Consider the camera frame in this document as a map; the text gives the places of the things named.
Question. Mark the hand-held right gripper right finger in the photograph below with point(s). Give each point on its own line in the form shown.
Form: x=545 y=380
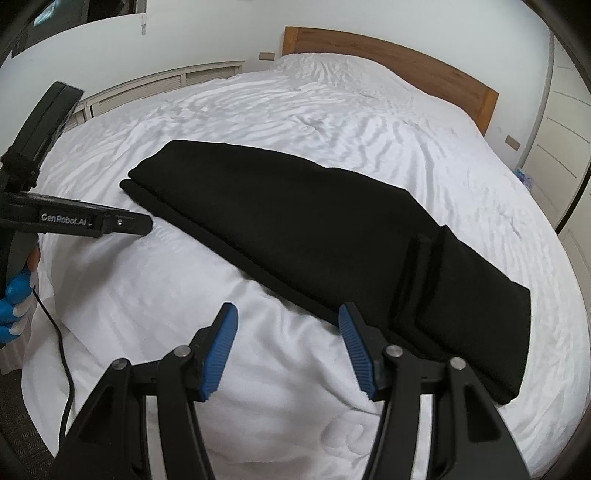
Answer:
x=358 y=350

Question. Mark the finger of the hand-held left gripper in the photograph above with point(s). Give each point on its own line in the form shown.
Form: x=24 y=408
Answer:
x=53 y=115
x=127 y=224

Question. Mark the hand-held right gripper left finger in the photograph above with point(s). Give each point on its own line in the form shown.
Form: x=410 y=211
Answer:
x=220 y=350

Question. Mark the black pants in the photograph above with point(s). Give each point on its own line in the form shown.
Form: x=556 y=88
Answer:
x=300 y=221

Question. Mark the person's left hand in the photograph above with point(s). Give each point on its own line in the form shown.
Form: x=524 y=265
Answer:
x=14 y=300

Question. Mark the dark framed window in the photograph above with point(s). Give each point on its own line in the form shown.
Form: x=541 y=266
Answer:
x=69 y=18

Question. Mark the bed with white duvet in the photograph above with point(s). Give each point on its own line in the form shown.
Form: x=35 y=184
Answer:
x=323 y=115

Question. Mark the blue box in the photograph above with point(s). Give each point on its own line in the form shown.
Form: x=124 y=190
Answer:
x=524 y=179

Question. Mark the wooden headboard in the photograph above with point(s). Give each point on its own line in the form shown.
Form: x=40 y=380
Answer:
x=392 y=55

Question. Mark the white wardrobe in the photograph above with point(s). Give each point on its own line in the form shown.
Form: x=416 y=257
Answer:
x=558 y=129

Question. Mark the white louvered wall panel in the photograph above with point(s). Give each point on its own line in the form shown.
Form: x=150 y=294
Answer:
x=161 y=83

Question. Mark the beige wall switch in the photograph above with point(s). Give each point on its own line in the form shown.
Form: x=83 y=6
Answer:
x=266 y=56
x=513 y=141

